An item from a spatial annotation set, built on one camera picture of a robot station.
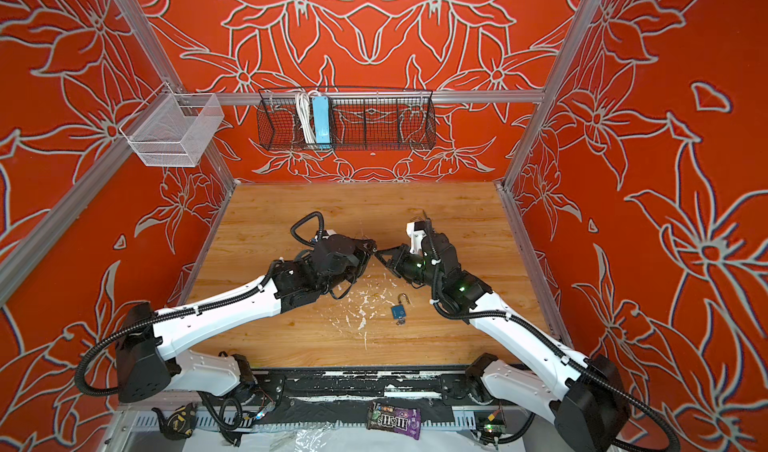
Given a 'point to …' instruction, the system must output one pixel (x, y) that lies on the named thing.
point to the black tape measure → (179, 424)
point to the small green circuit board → (495, 428)
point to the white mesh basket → (172, 128)
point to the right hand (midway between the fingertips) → (368, 255)
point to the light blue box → (322, 120)
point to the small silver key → (401, 321)
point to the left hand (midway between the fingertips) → (381, 243)
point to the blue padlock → (400, 311)
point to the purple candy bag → (404, 420)
